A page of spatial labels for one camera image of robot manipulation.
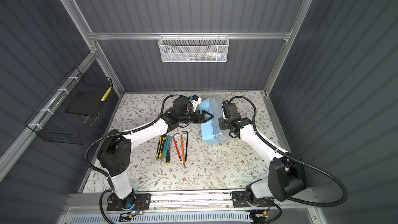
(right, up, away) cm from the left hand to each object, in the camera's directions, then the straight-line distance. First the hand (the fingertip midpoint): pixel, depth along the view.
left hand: (211, 117), depth 82 cm
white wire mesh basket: (-12, +52, +41) cm, 68 cm away
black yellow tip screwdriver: (-24, -21, +7) cm, 33 cm away
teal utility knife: (-26, -19, +8) cm, 33 cm away
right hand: (+9, -3, +5) cm, 11 cm away
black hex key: (-14, -18, +11) cm, 25 cm away
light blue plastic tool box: (0, -8, -1) cm, 8 cm away
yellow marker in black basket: (-56, +12, -1) cm, 57 cm away
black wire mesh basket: (-68, +2, -10) cm, 69 cm away
